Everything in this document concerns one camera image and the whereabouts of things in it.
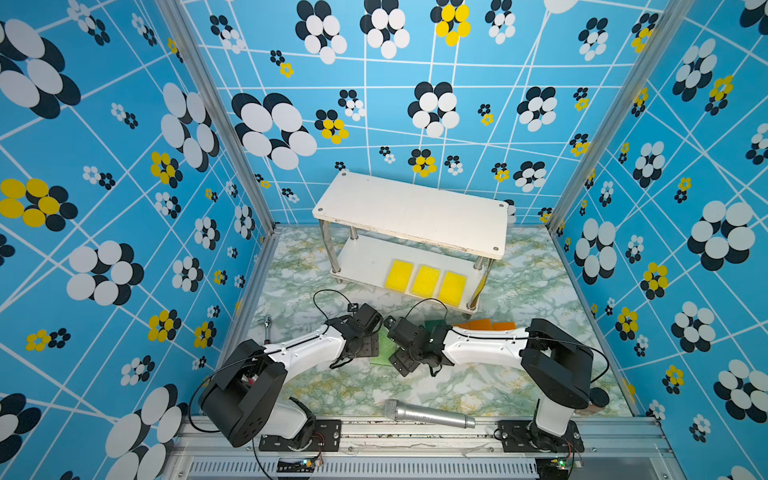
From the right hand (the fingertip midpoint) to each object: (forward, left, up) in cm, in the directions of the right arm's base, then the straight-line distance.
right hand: (406, 349), depth 88 cm
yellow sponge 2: (+19, -7, +8) cm, 22 cm away
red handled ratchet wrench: (+7, +43, +3) cm, 44 cm away
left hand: (+1, +13, 0) cm, 13 cm away
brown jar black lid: (-16, -45, +9) cm, 49 cm away
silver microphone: (-17, 0, +3) cm, 18 cm away
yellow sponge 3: (+17, -15, +7) cm, 24 cm away
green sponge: (-1, +6, +3) cm, 7 cm away
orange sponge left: (+7, -21, +2) cm, 23 cm away
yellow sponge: (+23, +2, +6) cm, 24 cm away
